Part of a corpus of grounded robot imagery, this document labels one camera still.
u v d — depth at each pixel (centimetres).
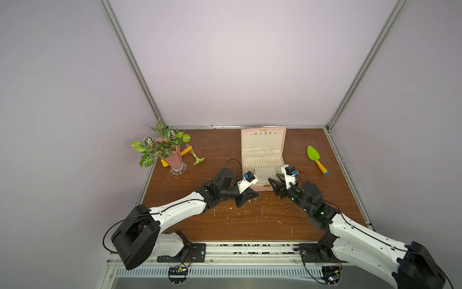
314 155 107
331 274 70
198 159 104
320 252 65
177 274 72
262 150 95
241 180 68
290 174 66
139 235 41
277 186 71
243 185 68
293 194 67
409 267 39
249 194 74
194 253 73
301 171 64
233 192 68
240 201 69
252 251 74
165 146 84
